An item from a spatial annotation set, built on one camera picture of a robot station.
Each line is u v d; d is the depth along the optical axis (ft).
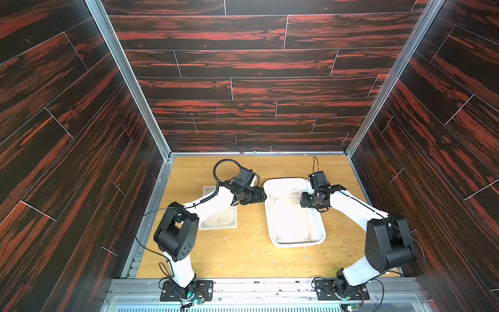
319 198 2.19
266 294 2.41
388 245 1.47
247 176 2.33
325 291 2.40
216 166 2.68
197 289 2.40
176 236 1.53
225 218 3.08
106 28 2.31
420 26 2.31
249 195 2.51
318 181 2.38
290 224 2.90
